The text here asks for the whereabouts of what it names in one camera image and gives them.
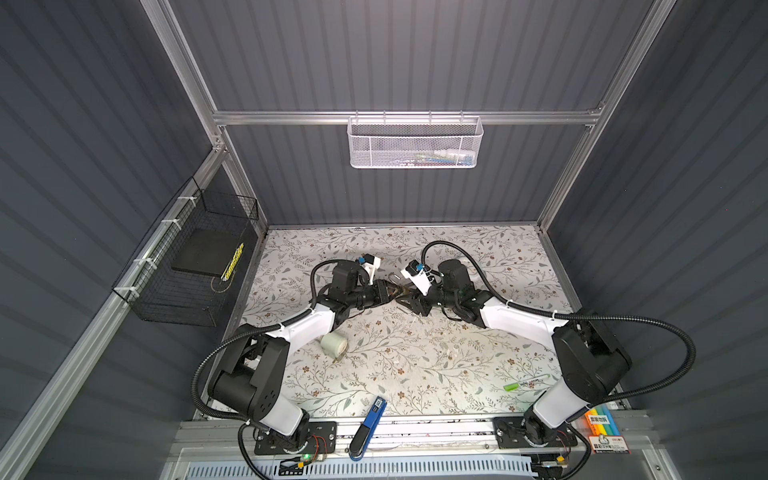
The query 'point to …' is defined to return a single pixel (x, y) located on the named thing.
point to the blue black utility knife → (359, 442)
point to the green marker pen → (516, 385)
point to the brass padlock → (400, 290)
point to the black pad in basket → (206, 251)
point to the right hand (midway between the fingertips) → (405, 293)
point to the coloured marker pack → (605, 437)
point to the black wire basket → (160, 293)
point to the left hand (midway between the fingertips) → (401, 290)
